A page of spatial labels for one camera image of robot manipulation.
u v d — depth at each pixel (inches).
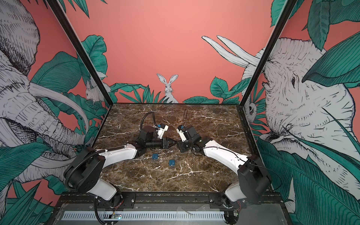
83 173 17.4
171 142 32.9
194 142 25.0
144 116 45.0
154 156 35.5
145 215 27.6
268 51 33.8
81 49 33.7
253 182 16.9
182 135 28.0
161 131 31.4
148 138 27.7
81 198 29.5
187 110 46.3
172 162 34.5
